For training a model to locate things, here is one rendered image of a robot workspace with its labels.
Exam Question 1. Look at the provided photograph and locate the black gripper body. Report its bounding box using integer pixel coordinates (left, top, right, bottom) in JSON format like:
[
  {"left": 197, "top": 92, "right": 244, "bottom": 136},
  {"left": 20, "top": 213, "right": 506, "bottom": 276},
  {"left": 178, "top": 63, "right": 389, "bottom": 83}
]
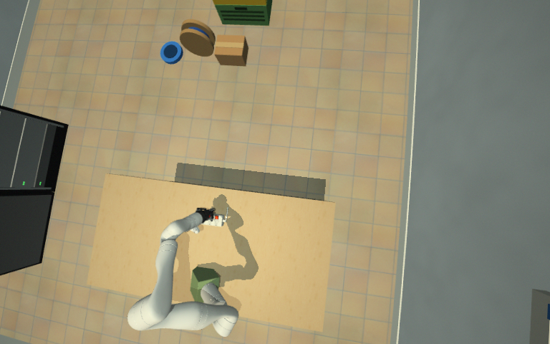
[{"left": 196, "top": 211, "right": 209, "bottom": 223}]

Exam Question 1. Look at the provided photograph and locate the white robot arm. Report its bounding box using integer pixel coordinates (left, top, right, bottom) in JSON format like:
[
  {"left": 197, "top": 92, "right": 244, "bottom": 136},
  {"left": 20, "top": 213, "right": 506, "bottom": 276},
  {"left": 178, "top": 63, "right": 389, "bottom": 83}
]
[{"left": 127, "top": 212, "right": 238, "bottom": 337}]

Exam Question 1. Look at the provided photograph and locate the white power strip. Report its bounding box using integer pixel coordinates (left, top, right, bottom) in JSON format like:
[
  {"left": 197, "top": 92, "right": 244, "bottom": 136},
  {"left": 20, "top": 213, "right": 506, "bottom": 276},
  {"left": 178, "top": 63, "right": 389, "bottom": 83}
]
[{"left": 202, "top": 207, "right": 228, "bottom": 226}]

